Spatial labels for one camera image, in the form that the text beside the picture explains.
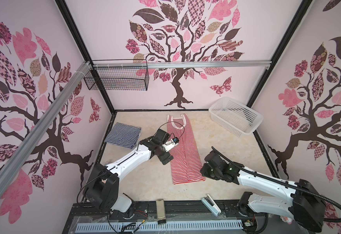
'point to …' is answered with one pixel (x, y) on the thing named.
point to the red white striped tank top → (186, 167)
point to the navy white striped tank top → (123, 135)
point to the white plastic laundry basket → (235, 117)
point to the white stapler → (211, 204)
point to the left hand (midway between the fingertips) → (164, 153)
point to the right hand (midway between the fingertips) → (200, 169)
